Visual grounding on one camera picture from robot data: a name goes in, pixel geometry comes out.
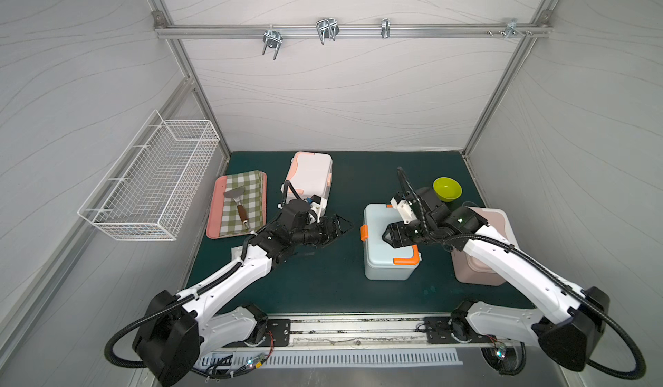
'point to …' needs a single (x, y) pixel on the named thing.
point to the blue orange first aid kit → (382, 261)
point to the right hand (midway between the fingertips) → (392, 233)
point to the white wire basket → (153, 187)
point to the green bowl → (447, 189)
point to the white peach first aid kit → (309, 174)
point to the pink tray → (215, 206)
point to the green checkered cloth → (252, 200)
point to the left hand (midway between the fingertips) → (349, 233)
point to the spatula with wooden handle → (235, 194)
